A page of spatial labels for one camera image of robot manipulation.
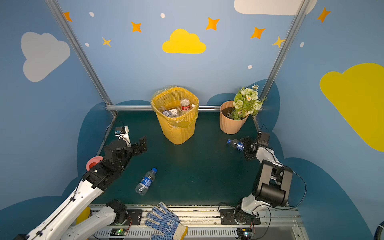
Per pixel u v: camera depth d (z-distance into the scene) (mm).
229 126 1002
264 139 767
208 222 738
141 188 794
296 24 749
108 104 1148
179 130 865
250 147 841
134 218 746
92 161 817
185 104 928
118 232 712
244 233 713
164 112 868
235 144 1013
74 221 446
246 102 910
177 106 1042
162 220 733
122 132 604
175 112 928
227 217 745
